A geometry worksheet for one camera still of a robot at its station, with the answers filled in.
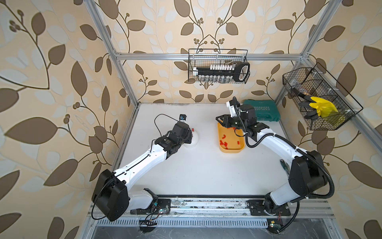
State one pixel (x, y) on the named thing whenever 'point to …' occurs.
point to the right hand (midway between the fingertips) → (218, 118)
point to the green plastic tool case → (265, 110)
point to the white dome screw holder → (195, 140)
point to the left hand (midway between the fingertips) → (185, 129)
